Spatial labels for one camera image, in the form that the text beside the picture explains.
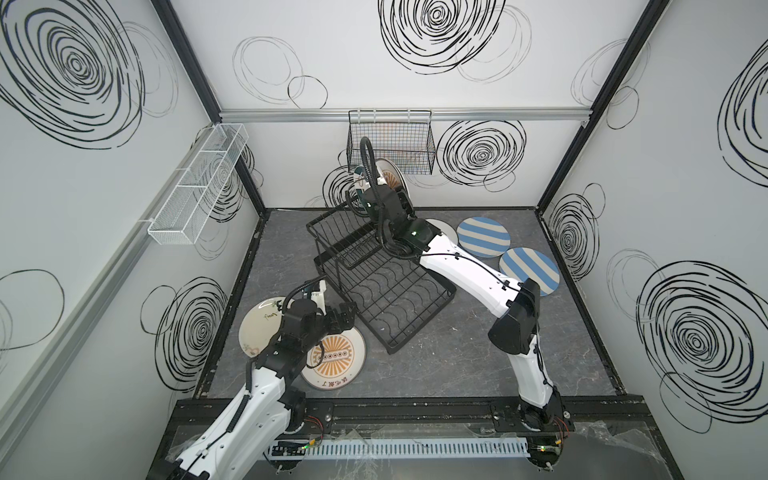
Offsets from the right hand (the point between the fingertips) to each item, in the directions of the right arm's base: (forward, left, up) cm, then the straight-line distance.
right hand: (395, 186), depth 78 cm
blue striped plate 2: (+1, -46, -36) cm, 59 cm away
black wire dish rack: (-15, 0, -33) cm, 36 cm away
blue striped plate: (+13, -33, -36) cm, 50 cm away
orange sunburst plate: (-35, +16, -34) cm, 51 cm away
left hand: (-23, +14, -23) cm, 36 cm away
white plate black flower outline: (+15, -20, -34) cm, 42 cm away
